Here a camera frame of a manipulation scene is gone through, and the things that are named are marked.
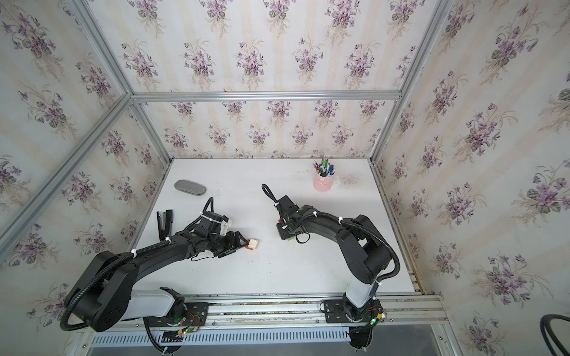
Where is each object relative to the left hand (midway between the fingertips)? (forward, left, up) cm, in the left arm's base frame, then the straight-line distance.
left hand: (244, 246), depth 86 cm
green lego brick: (0, -18, +6) cm, 19 cm away
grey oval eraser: (+30, +30, 0) cm, 42 cm away
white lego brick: (+1, -4, +1) cm, 4 cm away
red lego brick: (0, -1, 0) cm, 1 cm away
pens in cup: (+35, -35, +8) cm, 50 cm away
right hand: (+7, -18, -1) cm, 19 cm away
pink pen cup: (+28, -34, +5) cm, 44 cm away
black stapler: (+11, +35, -1) cm, 37 cm away
